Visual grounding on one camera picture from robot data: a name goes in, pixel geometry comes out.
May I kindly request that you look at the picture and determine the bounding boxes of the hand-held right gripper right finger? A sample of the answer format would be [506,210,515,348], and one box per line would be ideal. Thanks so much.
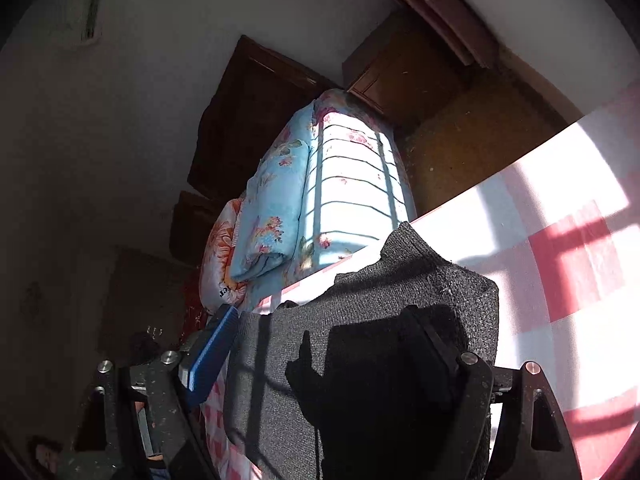
[400,305,583,480]

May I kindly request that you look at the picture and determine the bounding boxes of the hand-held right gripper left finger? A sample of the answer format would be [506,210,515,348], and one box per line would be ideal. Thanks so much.
[70,304,240,480]

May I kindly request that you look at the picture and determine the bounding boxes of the dark grey knit sweater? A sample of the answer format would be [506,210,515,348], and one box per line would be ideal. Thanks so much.
[222,221,501,480]

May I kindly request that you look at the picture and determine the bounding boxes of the red patterned bed sheet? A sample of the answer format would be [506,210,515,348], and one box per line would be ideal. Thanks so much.
[177,272,211,346]

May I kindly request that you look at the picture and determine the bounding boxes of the orange floral folded quilt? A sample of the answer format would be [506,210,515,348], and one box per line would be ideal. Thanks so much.
[199,197,251,313]

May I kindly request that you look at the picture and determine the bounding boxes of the small wooden headboard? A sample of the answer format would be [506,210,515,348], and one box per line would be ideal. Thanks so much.
[169,190,226,267]

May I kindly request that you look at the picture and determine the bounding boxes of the pink checked bed sheet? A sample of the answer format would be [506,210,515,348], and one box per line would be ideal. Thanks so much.
[200,85,640,480]

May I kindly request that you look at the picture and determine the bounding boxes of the large wooden headboard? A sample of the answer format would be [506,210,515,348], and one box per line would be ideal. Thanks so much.
[187,35,346,203]

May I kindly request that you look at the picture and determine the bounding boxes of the wooden nightstand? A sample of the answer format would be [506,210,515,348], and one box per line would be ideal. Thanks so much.
[341,7,476,126]

